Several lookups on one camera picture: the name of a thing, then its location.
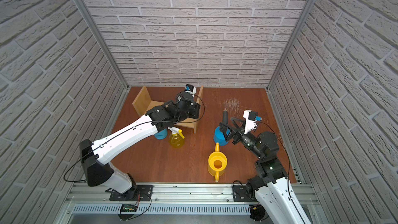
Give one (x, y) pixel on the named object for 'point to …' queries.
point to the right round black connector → (257, 212)
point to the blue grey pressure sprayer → (218, 136)
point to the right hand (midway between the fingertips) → (222, 123)
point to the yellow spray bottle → (176, 138)
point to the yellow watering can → (217, 163)
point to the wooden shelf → (142, 102)
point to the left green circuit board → (128, 208)
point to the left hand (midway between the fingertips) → (199, 101)
